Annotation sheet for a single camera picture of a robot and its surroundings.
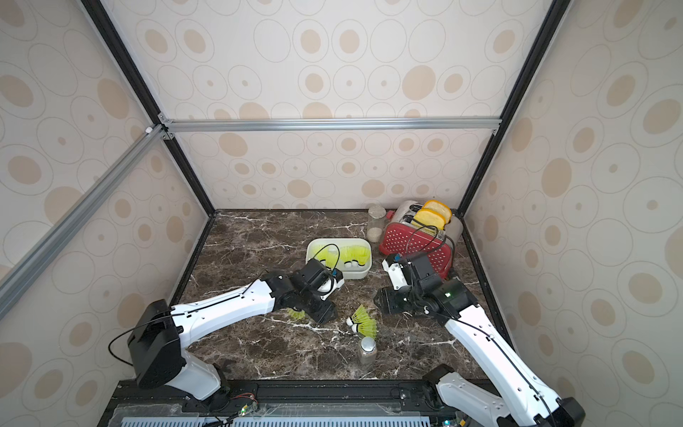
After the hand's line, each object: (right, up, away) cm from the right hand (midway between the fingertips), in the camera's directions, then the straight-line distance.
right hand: (381, 301), depth 73 cm
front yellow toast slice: (+18, +24, +15) cm, 33 cm away
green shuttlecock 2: (-6, -8, +13) cm, 16 cm away
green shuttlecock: (-4, +11, +27) cm, 30 cm away
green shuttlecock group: (-26, -9, +16) cm, 32 cm away
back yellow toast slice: (+22, +27, +17) cm, 39 cm away
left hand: (-13, -4, +5) cm, 15 cm away
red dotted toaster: (+9, +18, +19) cm, 28 cm away
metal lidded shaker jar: (-4, -14, 0) cm, 14 cm away
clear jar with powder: (+1, +23, +29) cm, 37 cm away
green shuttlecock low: (-3, -11, +9) cm, 14 cm away
